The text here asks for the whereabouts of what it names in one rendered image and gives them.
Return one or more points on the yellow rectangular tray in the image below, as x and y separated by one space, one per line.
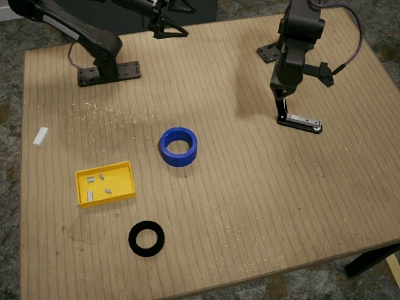
117 178

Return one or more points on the black stapler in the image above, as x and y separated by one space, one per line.
302 123

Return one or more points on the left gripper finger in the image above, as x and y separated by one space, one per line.
279 98

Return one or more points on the blue plastic ring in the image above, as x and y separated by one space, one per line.
175 134

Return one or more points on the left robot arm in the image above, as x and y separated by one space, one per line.
298 34

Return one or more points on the black rubber ring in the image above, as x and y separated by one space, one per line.
149 251

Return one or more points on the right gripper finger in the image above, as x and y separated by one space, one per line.
173 8
168 21

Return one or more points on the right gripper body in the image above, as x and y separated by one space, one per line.
145 8

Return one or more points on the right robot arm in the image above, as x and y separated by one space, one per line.
104 46

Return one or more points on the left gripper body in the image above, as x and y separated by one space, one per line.
319 72

